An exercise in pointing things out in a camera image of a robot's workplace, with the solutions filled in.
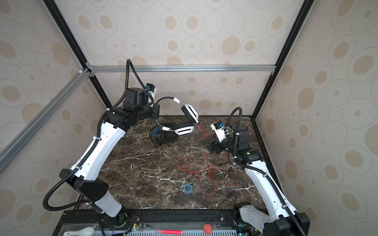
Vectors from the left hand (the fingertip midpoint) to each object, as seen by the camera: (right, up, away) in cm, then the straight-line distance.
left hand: (161, 103), depth 70 cm
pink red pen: (+4, -62, 0) cm, 62 cm away
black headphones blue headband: (-6, -18, +38) cm, 42 cm away
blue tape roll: (+12, -46, +14) cm, 49 cm away
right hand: (+24, -17, +5) cm, 30 cm away
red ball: (+22, -59, -1) cm, 63 cm away
